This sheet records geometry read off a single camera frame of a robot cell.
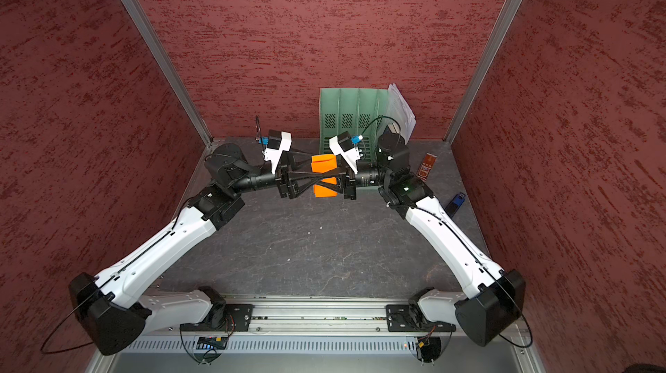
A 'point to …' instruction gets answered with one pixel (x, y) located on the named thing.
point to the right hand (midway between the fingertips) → (313, 185)
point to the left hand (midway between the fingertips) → (317, 170)
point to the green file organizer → (356, 111)
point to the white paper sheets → (398, 111)
